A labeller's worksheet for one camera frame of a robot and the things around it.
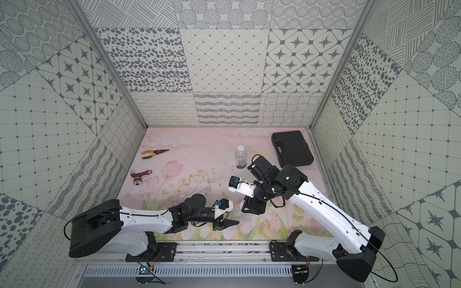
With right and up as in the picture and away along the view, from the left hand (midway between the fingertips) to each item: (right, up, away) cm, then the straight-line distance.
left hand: (239, 211), depth 72 cm
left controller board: (-38, -24, -1) cm, 45 cm away
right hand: (+3, +5, -6) cm, 8 cm away
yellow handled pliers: (-51, +22, +35) cm, 66 cm away
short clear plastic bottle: (+1, +20, +21) cm, 29 cm away
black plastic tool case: (+32, +24, +33) cm, 51 cm away
